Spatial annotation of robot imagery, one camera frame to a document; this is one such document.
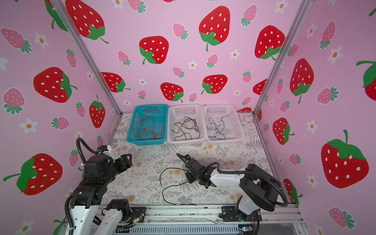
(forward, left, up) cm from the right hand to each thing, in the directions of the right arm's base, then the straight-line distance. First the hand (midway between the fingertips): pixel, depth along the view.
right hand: (186, 172), depth 87 cm
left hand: (-4, +29, +20) cm, 36 cm away
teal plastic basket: (+47, +31, +2) cm, 56 cm away
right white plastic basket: (+36, -30, 0) cm, 47 cm away
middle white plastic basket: (+46, +15, +4) cm, 48 cm away
